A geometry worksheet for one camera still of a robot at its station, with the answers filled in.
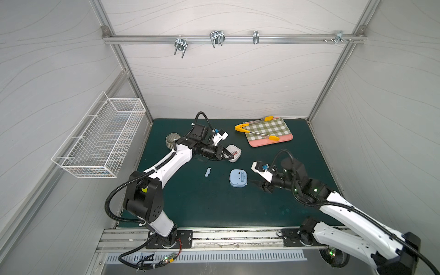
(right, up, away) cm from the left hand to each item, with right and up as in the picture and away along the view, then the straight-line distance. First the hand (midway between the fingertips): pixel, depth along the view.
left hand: (232, 159), depth 76 cm
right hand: (+9, -4, -4) cm, 11 cm away
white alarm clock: (+1, +3, +2) cm, 4 cm away
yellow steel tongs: (+7, +16, +37) cm, 41 cm away
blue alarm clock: (+4, -12, +12) cm, 17 cm away
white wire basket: (-55, +8, -7) cm, 56 cm away
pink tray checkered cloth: (+21, +13, +38) cm, 46 cm away
